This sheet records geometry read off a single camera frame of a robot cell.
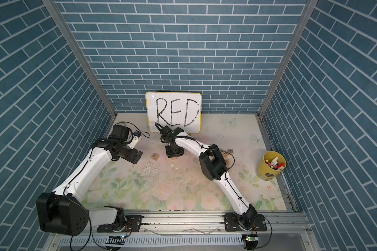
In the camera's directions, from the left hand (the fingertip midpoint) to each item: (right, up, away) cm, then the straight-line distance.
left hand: (135, 152), depth 83 cm
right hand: (+18, -5, +14) cm, 23 cm away
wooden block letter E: (+19, -6, +13) cm, 23 cm away
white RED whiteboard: (+21, +24, +13) cm, 35 cm away
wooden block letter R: (+7, -5, +12) cm, 15 cm away
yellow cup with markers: (+74, -6, +1) cm, 74 cm away
